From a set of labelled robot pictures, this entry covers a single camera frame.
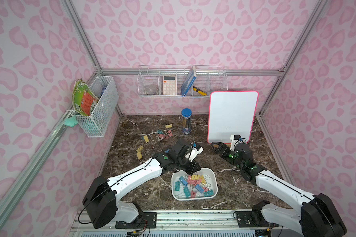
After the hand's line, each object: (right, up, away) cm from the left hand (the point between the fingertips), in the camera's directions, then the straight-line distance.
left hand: (200, 165), depth 75 cm
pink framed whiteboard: (+20, +28, +14) cm, 37 cm away
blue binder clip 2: (0, -14, +7) cm, 16 cm away
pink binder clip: (-4, -16, +2) cm, 16 cm away
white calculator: (-18, +46, +20) cm, 53 cm away
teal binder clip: (-12, -14, +8) cm, 20 cm away
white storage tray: (+2, -13, +8) cm, 16 cm away
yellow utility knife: (+2, +43, +23) cm, 48 cm away
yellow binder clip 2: (-38, +4, +25) cm, 46 cm away
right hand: (+9, +9, +7) cm, 14 cm away
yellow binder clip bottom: (-37, +1, +19) cm, 42 cm away
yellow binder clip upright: (-34, +11, +28) cm, 46 cm away
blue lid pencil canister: (-6, +23, +22) cm, 33 cm away
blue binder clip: (-8, -11, +9) cm, 17 cm away
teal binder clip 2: (-26, +15, +35) cm, 46 cm away
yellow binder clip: (-20, +20, +38) cm, 48 cm away
